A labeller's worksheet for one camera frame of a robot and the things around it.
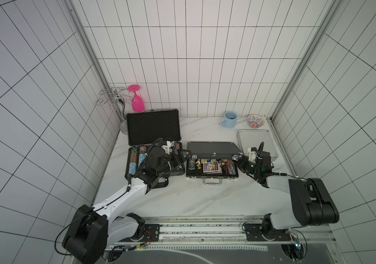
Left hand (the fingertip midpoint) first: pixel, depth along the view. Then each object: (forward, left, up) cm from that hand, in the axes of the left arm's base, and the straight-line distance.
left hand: (186, 158), depth 80 cm
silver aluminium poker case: (+22, -43, -12) cm, 50 cm away
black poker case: (+5, -15, -12) cm, 20 cm away
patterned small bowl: (+40, -49, -15) cm, 65 cm away
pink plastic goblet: (+40, +32, +1) cm, 51 cm away
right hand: (+7, -27, -10) cm, 30 cm away
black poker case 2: (+26, +27, -6) cm, 38 cm away
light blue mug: (+38, -30, -11) cm, 49 cm away
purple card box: (+1, -14, -11) cm, 18 cm away
